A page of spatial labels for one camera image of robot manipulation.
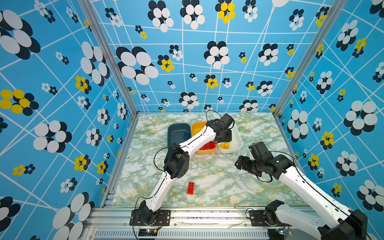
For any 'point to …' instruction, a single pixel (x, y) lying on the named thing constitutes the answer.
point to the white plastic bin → (236, 142)
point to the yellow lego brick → (225, 145)
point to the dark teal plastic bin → (175, 132)
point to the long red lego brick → (191, 187)
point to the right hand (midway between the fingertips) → (241, 166)
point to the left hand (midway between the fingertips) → (230, 138)
